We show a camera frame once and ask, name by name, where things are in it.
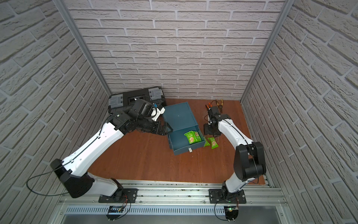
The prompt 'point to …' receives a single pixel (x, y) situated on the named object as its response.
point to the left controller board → (114, 209)
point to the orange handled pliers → (209, 104)
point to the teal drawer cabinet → (179, 120)
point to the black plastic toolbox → (118, 102)
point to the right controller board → (231, 212)
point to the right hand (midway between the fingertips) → (211, 131)
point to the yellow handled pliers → (220, 106)
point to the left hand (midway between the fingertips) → (169, 128)
